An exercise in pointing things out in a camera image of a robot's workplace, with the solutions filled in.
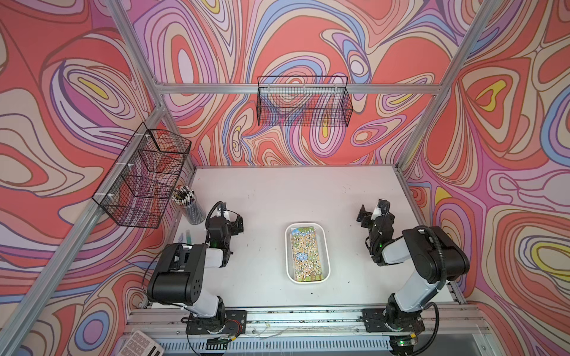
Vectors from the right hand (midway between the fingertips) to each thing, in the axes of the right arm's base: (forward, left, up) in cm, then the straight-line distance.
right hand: (374, 211), depth 95 cm
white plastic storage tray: (-10, +24, 0) cm, 26 cm away
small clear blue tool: (-7, +84, -4) cm, 84 cm away
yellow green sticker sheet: (-17, +31, -1) cm, 35 cm away
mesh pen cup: (+1, +77, +4) cm, 78 cm away
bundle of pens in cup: (+4, +80, +11) cm, 81 cm away
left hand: (0, +62, +1) cm, 62 cm away
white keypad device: (-44, +86, -3) cm, 96 cm away
